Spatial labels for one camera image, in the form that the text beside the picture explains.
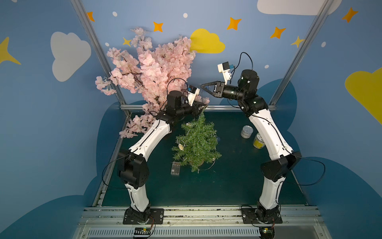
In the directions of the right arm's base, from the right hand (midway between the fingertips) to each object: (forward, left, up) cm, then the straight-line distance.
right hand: (205, 85), depth 64 cm
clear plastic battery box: (-19, +15, -48) cm, 53 cm away
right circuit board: (-47, -35, -53) cm, 79 cm away
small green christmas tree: (-16, +2, -23) cm, 28 cm away
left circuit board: (-51, +28, -51) cm, 78 cm away
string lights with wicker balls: (-16, +10, -26) cm, 32 cm away
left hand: (+4, -1, -13) cm, 14 cm away
